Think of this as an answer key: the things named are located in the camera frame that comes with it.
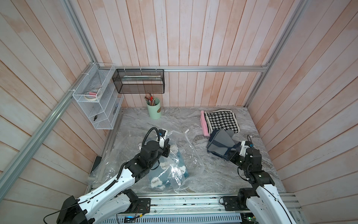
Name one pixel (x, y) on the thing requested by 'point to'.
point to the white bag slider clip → (187, 131)
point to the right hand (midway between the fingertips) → (228, 149)
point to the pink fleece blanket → (203, 123)
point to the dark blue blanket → (221, 143)
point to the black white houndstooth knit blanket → (221, 119)
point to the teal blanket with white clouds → (170, 170)
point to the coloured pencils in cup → (151, 100)
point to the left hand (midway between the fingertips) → (168, 141)
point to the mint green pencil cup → (154, 112)
